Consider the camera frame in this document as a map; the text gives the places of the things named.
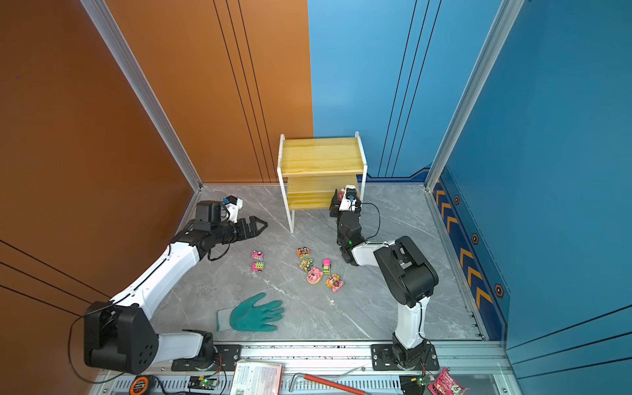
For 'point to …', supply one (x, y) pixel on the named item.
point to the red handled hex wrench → (313, 378)
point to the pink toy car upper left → (257, 256)
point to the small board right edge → (412, 384)
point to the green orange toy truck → (306, 264)
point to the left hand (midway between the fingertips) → (258, 224)
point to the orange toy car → (303, 253)
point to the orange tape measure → (141, 385)
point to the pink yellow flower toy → (334, 282)
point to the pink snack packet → (446, 384)
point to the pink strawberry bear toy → (341, 195)
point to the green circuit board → (202, 383)
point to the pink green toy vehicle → (327, 264)
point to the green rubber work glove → (247, 316)
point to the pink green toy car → (257, 267)
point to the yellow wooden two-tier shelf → (310, 170)
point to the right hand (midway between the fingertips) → (342, 191)
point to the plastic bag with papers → (257, 378)
